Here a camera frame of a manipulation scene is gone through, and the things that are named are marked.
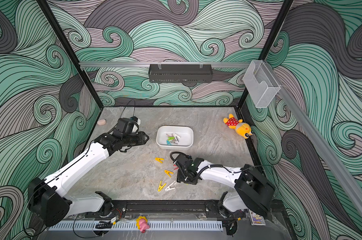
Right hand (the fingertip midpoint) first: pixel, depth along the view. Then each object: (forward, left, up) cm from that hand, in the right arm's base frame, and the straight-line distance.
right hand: (180, 181), depth 82 cm
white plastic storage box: (+25, -4, 0) cm, 26 cm away
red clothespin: (+8, +2, 0) cm, 8 cm away
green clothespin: (+28, +6, +1) cm, 29 cm away
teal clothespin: (+25, +8, 0) cm, 27 cm away
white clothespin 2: (+29, +3, +1) cm, 29 cm away
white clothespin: (-3, +7, 0) cm, 7 cm away
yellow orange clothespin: (+5, +7, 0) cm, 9 cm away
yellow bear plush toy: (+32, -43, +6) cm, 53 cm away
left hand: (+18, +18, +19) cm, 32 cm away
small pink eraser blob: (+43, +59, +1) cm, 73 cm away
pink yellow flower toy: (-19, +18, +3) cm, 27 cm away
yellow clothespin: (+13, +13, 0) cm, 18 cm away
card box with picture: (-18, -36, +2) cm, 40 cm away
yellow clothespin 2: (-3, +11, +1) cm, 11 cm away
